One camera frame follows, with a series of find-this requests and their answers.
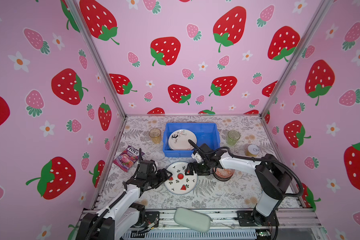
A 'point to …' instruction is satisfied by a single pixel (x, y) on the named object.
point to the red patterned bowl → (223, 173)
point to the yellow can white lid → (252, 150)
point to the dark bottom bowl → (222, 179)
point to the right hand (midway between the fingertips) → (189, 174)
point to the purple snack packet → (128, 158)
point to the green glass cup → (233, 136)
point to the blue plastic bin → (205, 133)
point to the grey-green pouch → (192, 219)
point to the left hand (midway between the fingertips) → (169, 176)
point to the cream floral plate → (178, 139)
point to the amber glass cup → (155, 133)
